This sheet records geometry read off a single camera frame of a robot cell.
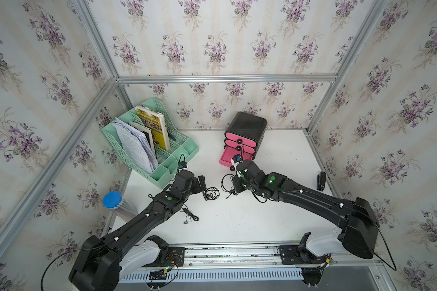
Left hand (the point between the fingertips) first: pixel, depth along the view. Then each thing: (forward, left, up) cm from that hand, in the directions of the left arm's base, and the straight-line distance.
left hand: (199, 181), depth 83 cm
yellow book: (+28, +24, +11) cm, 39 cm away
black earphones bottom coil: (-5, -15, -1) cm, 16 cm away
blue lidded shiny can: (-12, +33, +6) cm, 35 cm away
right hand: (-1, -16, +4) cm, 17 cm away
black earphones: (-12, +5, -11) cm, 17 cm away
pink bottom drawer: (+24, -16, -8) cm, 30 cm away
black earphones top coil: (-1, -5, -11) cm, 12 cm away
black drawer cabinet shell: (+31, -26, +5) cm, 41 cm away
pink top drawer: (+23, -21, +4) cm, 31 cm away
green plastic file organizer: (+14, +24, +12) cm, 30 cm away
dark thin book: (+23, +28, +8) cm, 37 cm away
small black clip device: (+4, -63, -7) cm, 63 cm away
